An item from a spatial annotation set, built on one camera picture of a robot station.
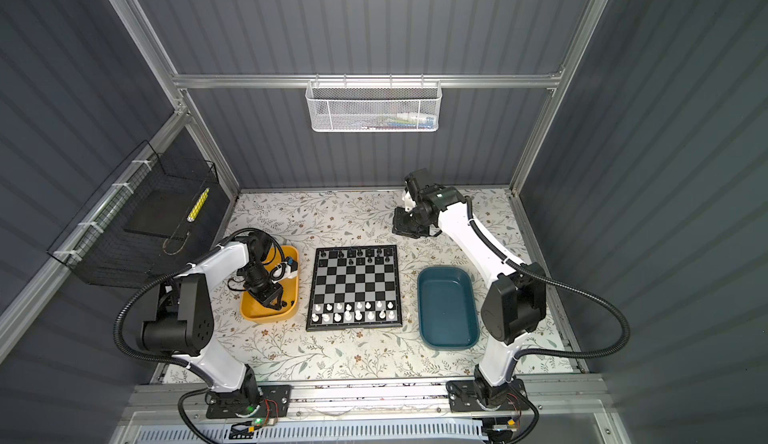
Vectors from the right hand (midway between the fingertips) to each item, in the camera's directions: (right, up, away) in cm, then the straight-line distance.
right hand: (397, 231), depth 84 cm
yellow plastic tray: (-32, -10, -1) cm, 33 cm away
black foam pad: (-60, +5, -9) cm, 61 cm away
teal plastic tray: (+15, -23, +2) cm, 27 cm away
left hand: (-39, -22, +4) cm, 44 cm away
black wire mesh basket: (-66, -4, -18) cm, 69 cm away
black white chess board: (-13, -18, +9) cm, 24 cm away
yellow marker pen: (-54, +6, -6) cm, 54 cm away
